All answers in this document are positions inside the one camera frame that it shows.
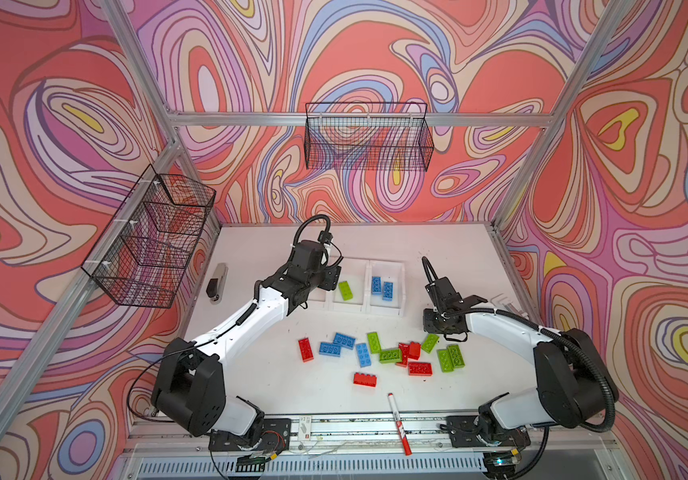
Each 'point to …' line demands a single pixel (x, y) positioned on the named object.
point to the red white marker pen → (402, 434)
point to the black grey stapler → (216, 284)
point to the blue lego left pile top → (344, 341)
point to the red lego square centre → (414, 350)
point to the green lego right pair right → (456, 356)
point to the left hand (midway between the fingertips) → (332, 264)
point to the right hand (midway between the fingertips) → (436, 329)
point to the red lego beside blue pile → (306, 350)
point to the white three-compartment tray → (366, 285)
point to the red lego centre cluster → (404, 354)
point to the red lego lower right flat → (420, 369)
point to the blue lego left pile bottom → (330, 349)
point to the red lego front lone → (364, 379)
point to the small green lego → (429, 342)
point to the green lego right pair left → (447, 365)
